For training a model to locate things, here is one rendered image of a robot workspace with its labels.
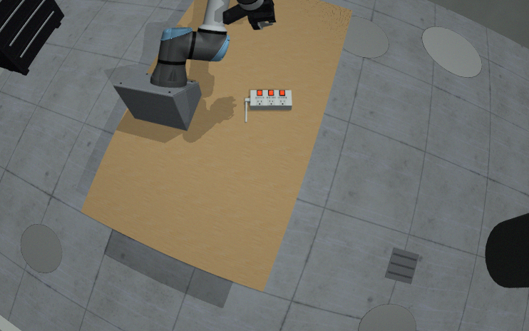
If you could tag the white power strip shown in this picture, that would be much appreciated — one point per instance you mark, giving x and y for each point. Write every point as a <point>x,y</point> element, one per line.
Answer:
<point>269,100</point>

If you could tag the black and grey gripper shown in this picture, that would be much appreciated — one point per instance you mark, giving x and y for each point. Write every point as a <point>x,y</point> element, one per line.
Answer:
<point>265,13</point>

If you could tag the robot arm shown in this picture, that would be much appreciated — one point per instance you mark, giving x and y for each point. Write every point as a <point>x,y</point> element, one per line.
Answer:
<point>209,43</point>

